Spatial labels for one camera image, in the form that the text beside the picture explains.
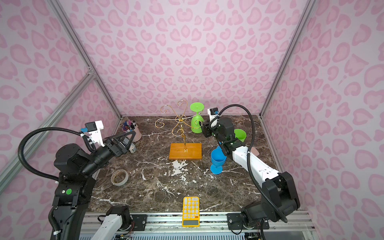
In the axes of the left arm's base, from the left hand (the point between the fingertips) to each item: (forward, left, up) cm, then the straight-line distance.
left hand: (129, 131), depth 57 cm
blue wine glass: (+1, -36, -26) cm, 45 cm away
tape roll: (-1, +21, -42) cm, 46 cm away
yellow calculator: (-20, -22, -40) cm, 50 cm away
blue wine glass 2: (+2, -36, -11) cm, 38 cm away
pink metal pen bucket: (+30, +19, -32) cm, 48 cm away
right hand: (+18, -29, -14) cm, 37 cm away
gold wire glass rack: (+17, -17, -11) cm, 26 cm away
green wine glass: (+22, -26, -9) cm, 35 cm away
